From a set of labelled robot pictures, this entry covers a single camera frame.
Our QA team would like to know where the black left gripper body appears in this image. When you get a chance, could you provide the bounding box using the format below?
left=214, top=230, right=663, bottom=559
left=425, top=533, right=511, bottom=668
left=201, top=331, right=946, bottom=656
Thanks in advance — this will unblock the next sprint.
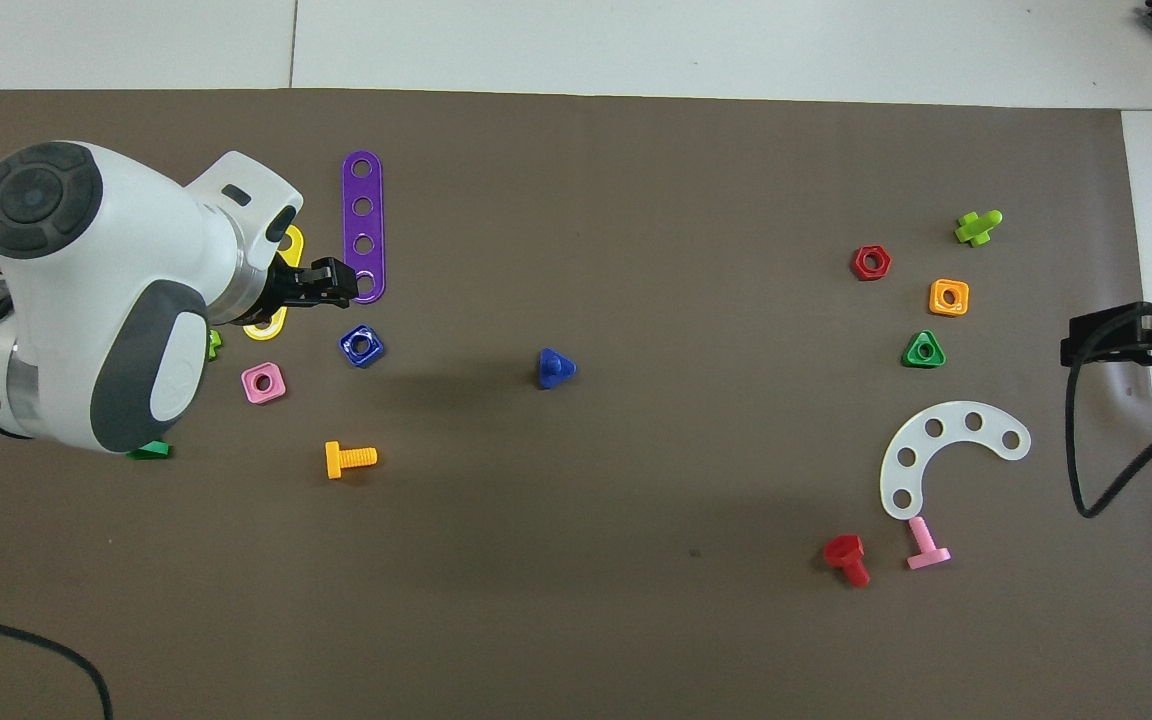
left=266, top=255, right=322, bottom=311

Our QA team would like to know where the blue square plastic nut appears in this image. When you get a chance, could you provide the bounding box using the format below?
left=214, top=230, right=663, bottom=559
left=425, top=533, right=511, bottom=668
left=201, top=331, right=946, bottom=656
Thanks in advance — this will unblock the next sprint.
left=338, top=324, right=386, bottom=369

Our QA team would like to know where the blue triangle-head plastic screw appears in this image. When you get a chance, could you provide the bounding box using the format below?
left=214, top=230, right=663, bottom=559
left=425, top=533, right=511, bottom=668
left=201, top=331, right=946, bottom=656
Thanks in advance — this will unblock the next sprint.
left=536, top=347, right=578, bottom=390

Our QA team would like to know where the pink square plastic nut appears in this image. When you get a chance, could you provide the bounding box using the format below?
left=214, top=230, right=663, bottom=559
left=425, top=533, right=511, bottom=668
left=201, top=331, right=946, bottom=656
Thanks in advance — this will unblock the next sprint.
left=240, top=361, right=288, bottom=405

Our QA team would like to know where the lime green cross-head screw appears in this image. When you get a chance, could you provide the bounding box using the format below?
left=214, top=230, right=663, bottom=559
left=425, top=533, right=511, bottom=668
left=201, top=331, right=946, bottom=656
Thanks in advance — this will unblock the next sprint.
left=954, top=209, right=1004, bottom=248

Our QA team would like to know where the orange square plastic nut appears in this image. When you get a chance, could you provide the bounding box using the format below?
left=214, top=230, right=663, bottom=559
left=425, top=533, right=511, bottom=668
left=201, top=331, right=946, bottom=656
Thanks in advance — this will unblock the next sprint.
left=928, top=278, right=970, bottom=318

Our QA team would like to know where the orange plastic screw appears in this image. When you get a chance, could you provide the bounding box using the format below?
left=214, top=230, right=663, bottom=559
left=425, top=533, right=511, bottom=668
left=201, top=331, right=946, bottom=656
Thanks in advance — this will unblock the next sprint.
left=324, top=441, right=378, bottom=481

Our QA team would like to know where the green triangle plastic nut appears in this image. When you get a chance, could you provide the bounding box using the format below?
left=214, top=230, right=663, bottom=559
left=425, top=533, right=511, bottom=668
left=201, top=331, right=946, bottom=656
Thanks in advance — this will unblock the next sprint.
left=902, top=329, right=948, bottom=369

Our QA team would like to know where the pink plastic screw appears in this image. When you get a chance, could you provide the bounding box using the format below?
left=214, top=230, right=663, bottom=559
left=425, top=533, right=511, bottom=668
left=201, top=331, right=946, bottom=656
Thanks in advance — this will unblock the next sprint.
left=905, top=516, right=953, bottom=572

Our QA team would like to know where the red plastic screw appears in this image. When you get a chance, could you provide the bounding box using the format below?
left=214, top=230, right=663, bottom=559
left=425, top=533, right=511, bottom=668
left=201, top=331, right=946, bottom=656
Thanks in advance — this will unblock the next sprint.
left=823, top=534, right=872, bottom=589

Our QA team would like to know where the yellow three-hole strip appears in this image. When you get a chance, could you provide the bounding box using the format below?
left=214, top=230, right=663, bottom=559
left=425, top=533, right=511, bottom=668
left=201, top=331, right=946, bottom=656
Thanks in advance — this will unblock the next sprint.
left=243, top=225, right=305, bottom=342

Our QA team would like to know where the purple four-hole strip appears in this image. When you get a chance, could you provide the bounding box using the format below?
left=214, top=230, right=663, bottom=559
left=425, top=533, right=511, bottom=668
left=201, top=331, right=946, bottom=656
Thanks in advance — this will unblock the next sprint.
left=341, top=150, right=387, bottom=304

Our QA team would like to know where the white curved perforated strip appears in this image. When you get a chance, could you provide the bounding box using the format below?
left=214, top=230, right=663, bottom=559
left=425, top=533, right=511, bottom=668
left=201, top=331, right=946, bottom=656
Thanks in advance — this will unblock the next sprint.
left=879, top=401, right=1033, bottom=522

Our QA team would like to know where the brown table mat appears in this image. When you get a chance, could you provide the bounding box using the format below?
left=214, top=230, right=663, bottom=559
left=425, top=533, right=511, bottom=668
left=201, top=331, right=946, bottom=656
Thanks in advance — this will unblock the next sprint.
left=0, top=88, right=1152, bottom=720

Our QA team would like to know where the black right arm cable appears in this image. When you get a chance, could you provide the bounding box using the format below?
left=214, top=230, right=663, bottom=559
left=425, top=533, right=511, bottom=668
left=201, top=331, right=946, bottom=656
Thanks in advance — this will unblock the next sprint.
left=1064, top=298, right=1152, bottom=519

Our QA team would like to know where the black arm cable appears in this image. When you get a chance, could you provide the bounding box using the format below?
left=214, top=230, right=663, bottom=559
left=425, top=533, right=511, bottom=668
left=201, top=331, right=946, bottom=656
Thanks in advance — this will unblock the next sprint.
left=1064, top=298, right=1152, bottom=519
left=0, top=612, right=115, bottom=720

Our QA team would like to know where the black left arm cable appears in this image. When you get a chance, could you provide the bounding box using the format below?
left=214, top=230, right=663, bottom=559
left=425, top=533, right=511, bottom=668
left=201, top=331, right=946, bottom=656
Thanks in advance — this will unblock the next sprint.
left=0, top=612, right=115, bottom=720

